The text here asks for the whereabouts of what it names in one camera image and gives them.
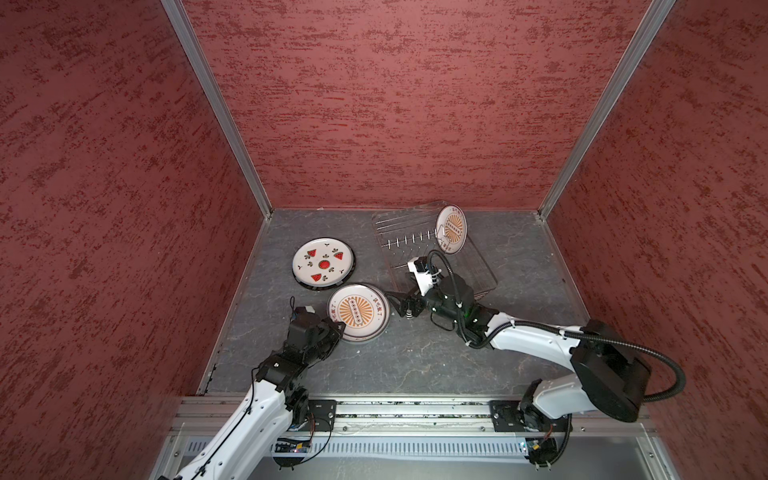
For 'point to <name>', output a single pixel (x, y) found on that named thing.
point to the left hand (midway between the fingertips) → (348, 329)
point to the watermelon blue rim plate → (323, 264)
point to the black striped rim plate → (324, 264)
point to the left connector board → (292, 447)
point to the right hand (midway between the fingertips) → (394, 290)
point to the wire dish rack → (410, 232)
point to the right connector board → (540, 450)
